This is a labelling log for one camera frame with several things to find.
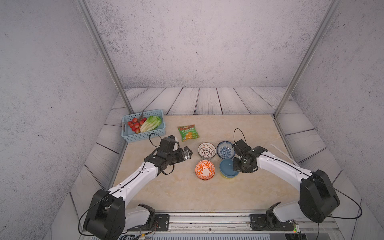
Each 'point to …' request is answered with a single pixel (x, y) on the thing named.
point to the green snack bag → (188, 132)
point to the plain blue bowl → (226, 168)
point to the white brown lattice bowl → (206, 150)
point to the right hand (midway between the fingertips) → (237, 168)
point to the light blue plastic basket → (131, 136)
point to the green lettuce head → (152, 122)
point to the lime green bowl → (229, 178)
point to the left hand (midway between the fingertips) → (188, 154)
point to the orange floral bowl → (205, 169)
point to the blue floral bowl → (225, 150)
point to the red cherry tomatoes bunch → (135, 124)
